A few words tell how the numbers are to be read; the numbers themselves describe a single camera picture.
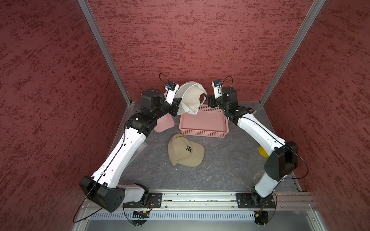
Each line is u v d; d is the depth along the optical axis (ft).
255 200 2.15
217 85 2.24
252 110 3.70
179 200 2.49
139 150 3.02
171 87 1.81
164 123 3.49
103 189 1.22
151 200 2.42
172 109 1.96
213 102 2.38
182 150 2.77
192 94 2.77
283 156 1.45
